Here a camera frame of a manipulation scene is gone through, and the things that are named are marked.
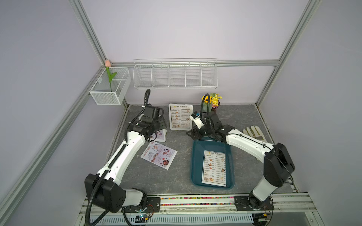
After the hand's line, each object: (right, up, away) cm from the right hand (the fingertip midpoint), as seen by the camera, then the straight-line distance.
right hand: (190, 129), depth 85 cm
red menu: (-21, -6, +10) cm, 24 cm away
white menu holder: (-6, +14, +9) cm, 18 cm away
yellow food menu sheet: (-7, +7, +13) cm, 16 cm away
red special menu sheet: (-20, -17, +7) cm, 28 cm away
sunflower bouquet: (+15, +17, +4) cm, 23 cm away
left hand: (-16, +4, -5) cm, 18 cm away
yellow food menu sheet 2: (+15, -24, +1) cm, 28 cm away
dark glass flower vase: (+15, +12, +4) cm, 20 cm away
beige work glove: (+48, -4, +17) cm, 51 cm away
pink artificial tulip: (-51, +34, +5) cm, 61 cm away
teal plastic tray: (+5, -14, +11) cm, 18 cm away
